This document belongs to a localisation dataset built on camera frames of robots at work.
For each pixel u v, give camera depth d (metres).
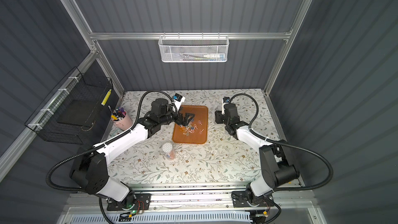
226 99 0.80
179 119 0.73
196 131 0.99
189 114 0.74
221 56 0.91
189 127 0.99
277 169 0.45
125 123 0.94
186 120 0.74
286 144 0.46
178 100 0.71
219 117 0.82
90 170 0.43
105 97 0.82
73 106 0.75
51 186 0.41
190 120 0.77
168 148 0.79
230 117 0.69
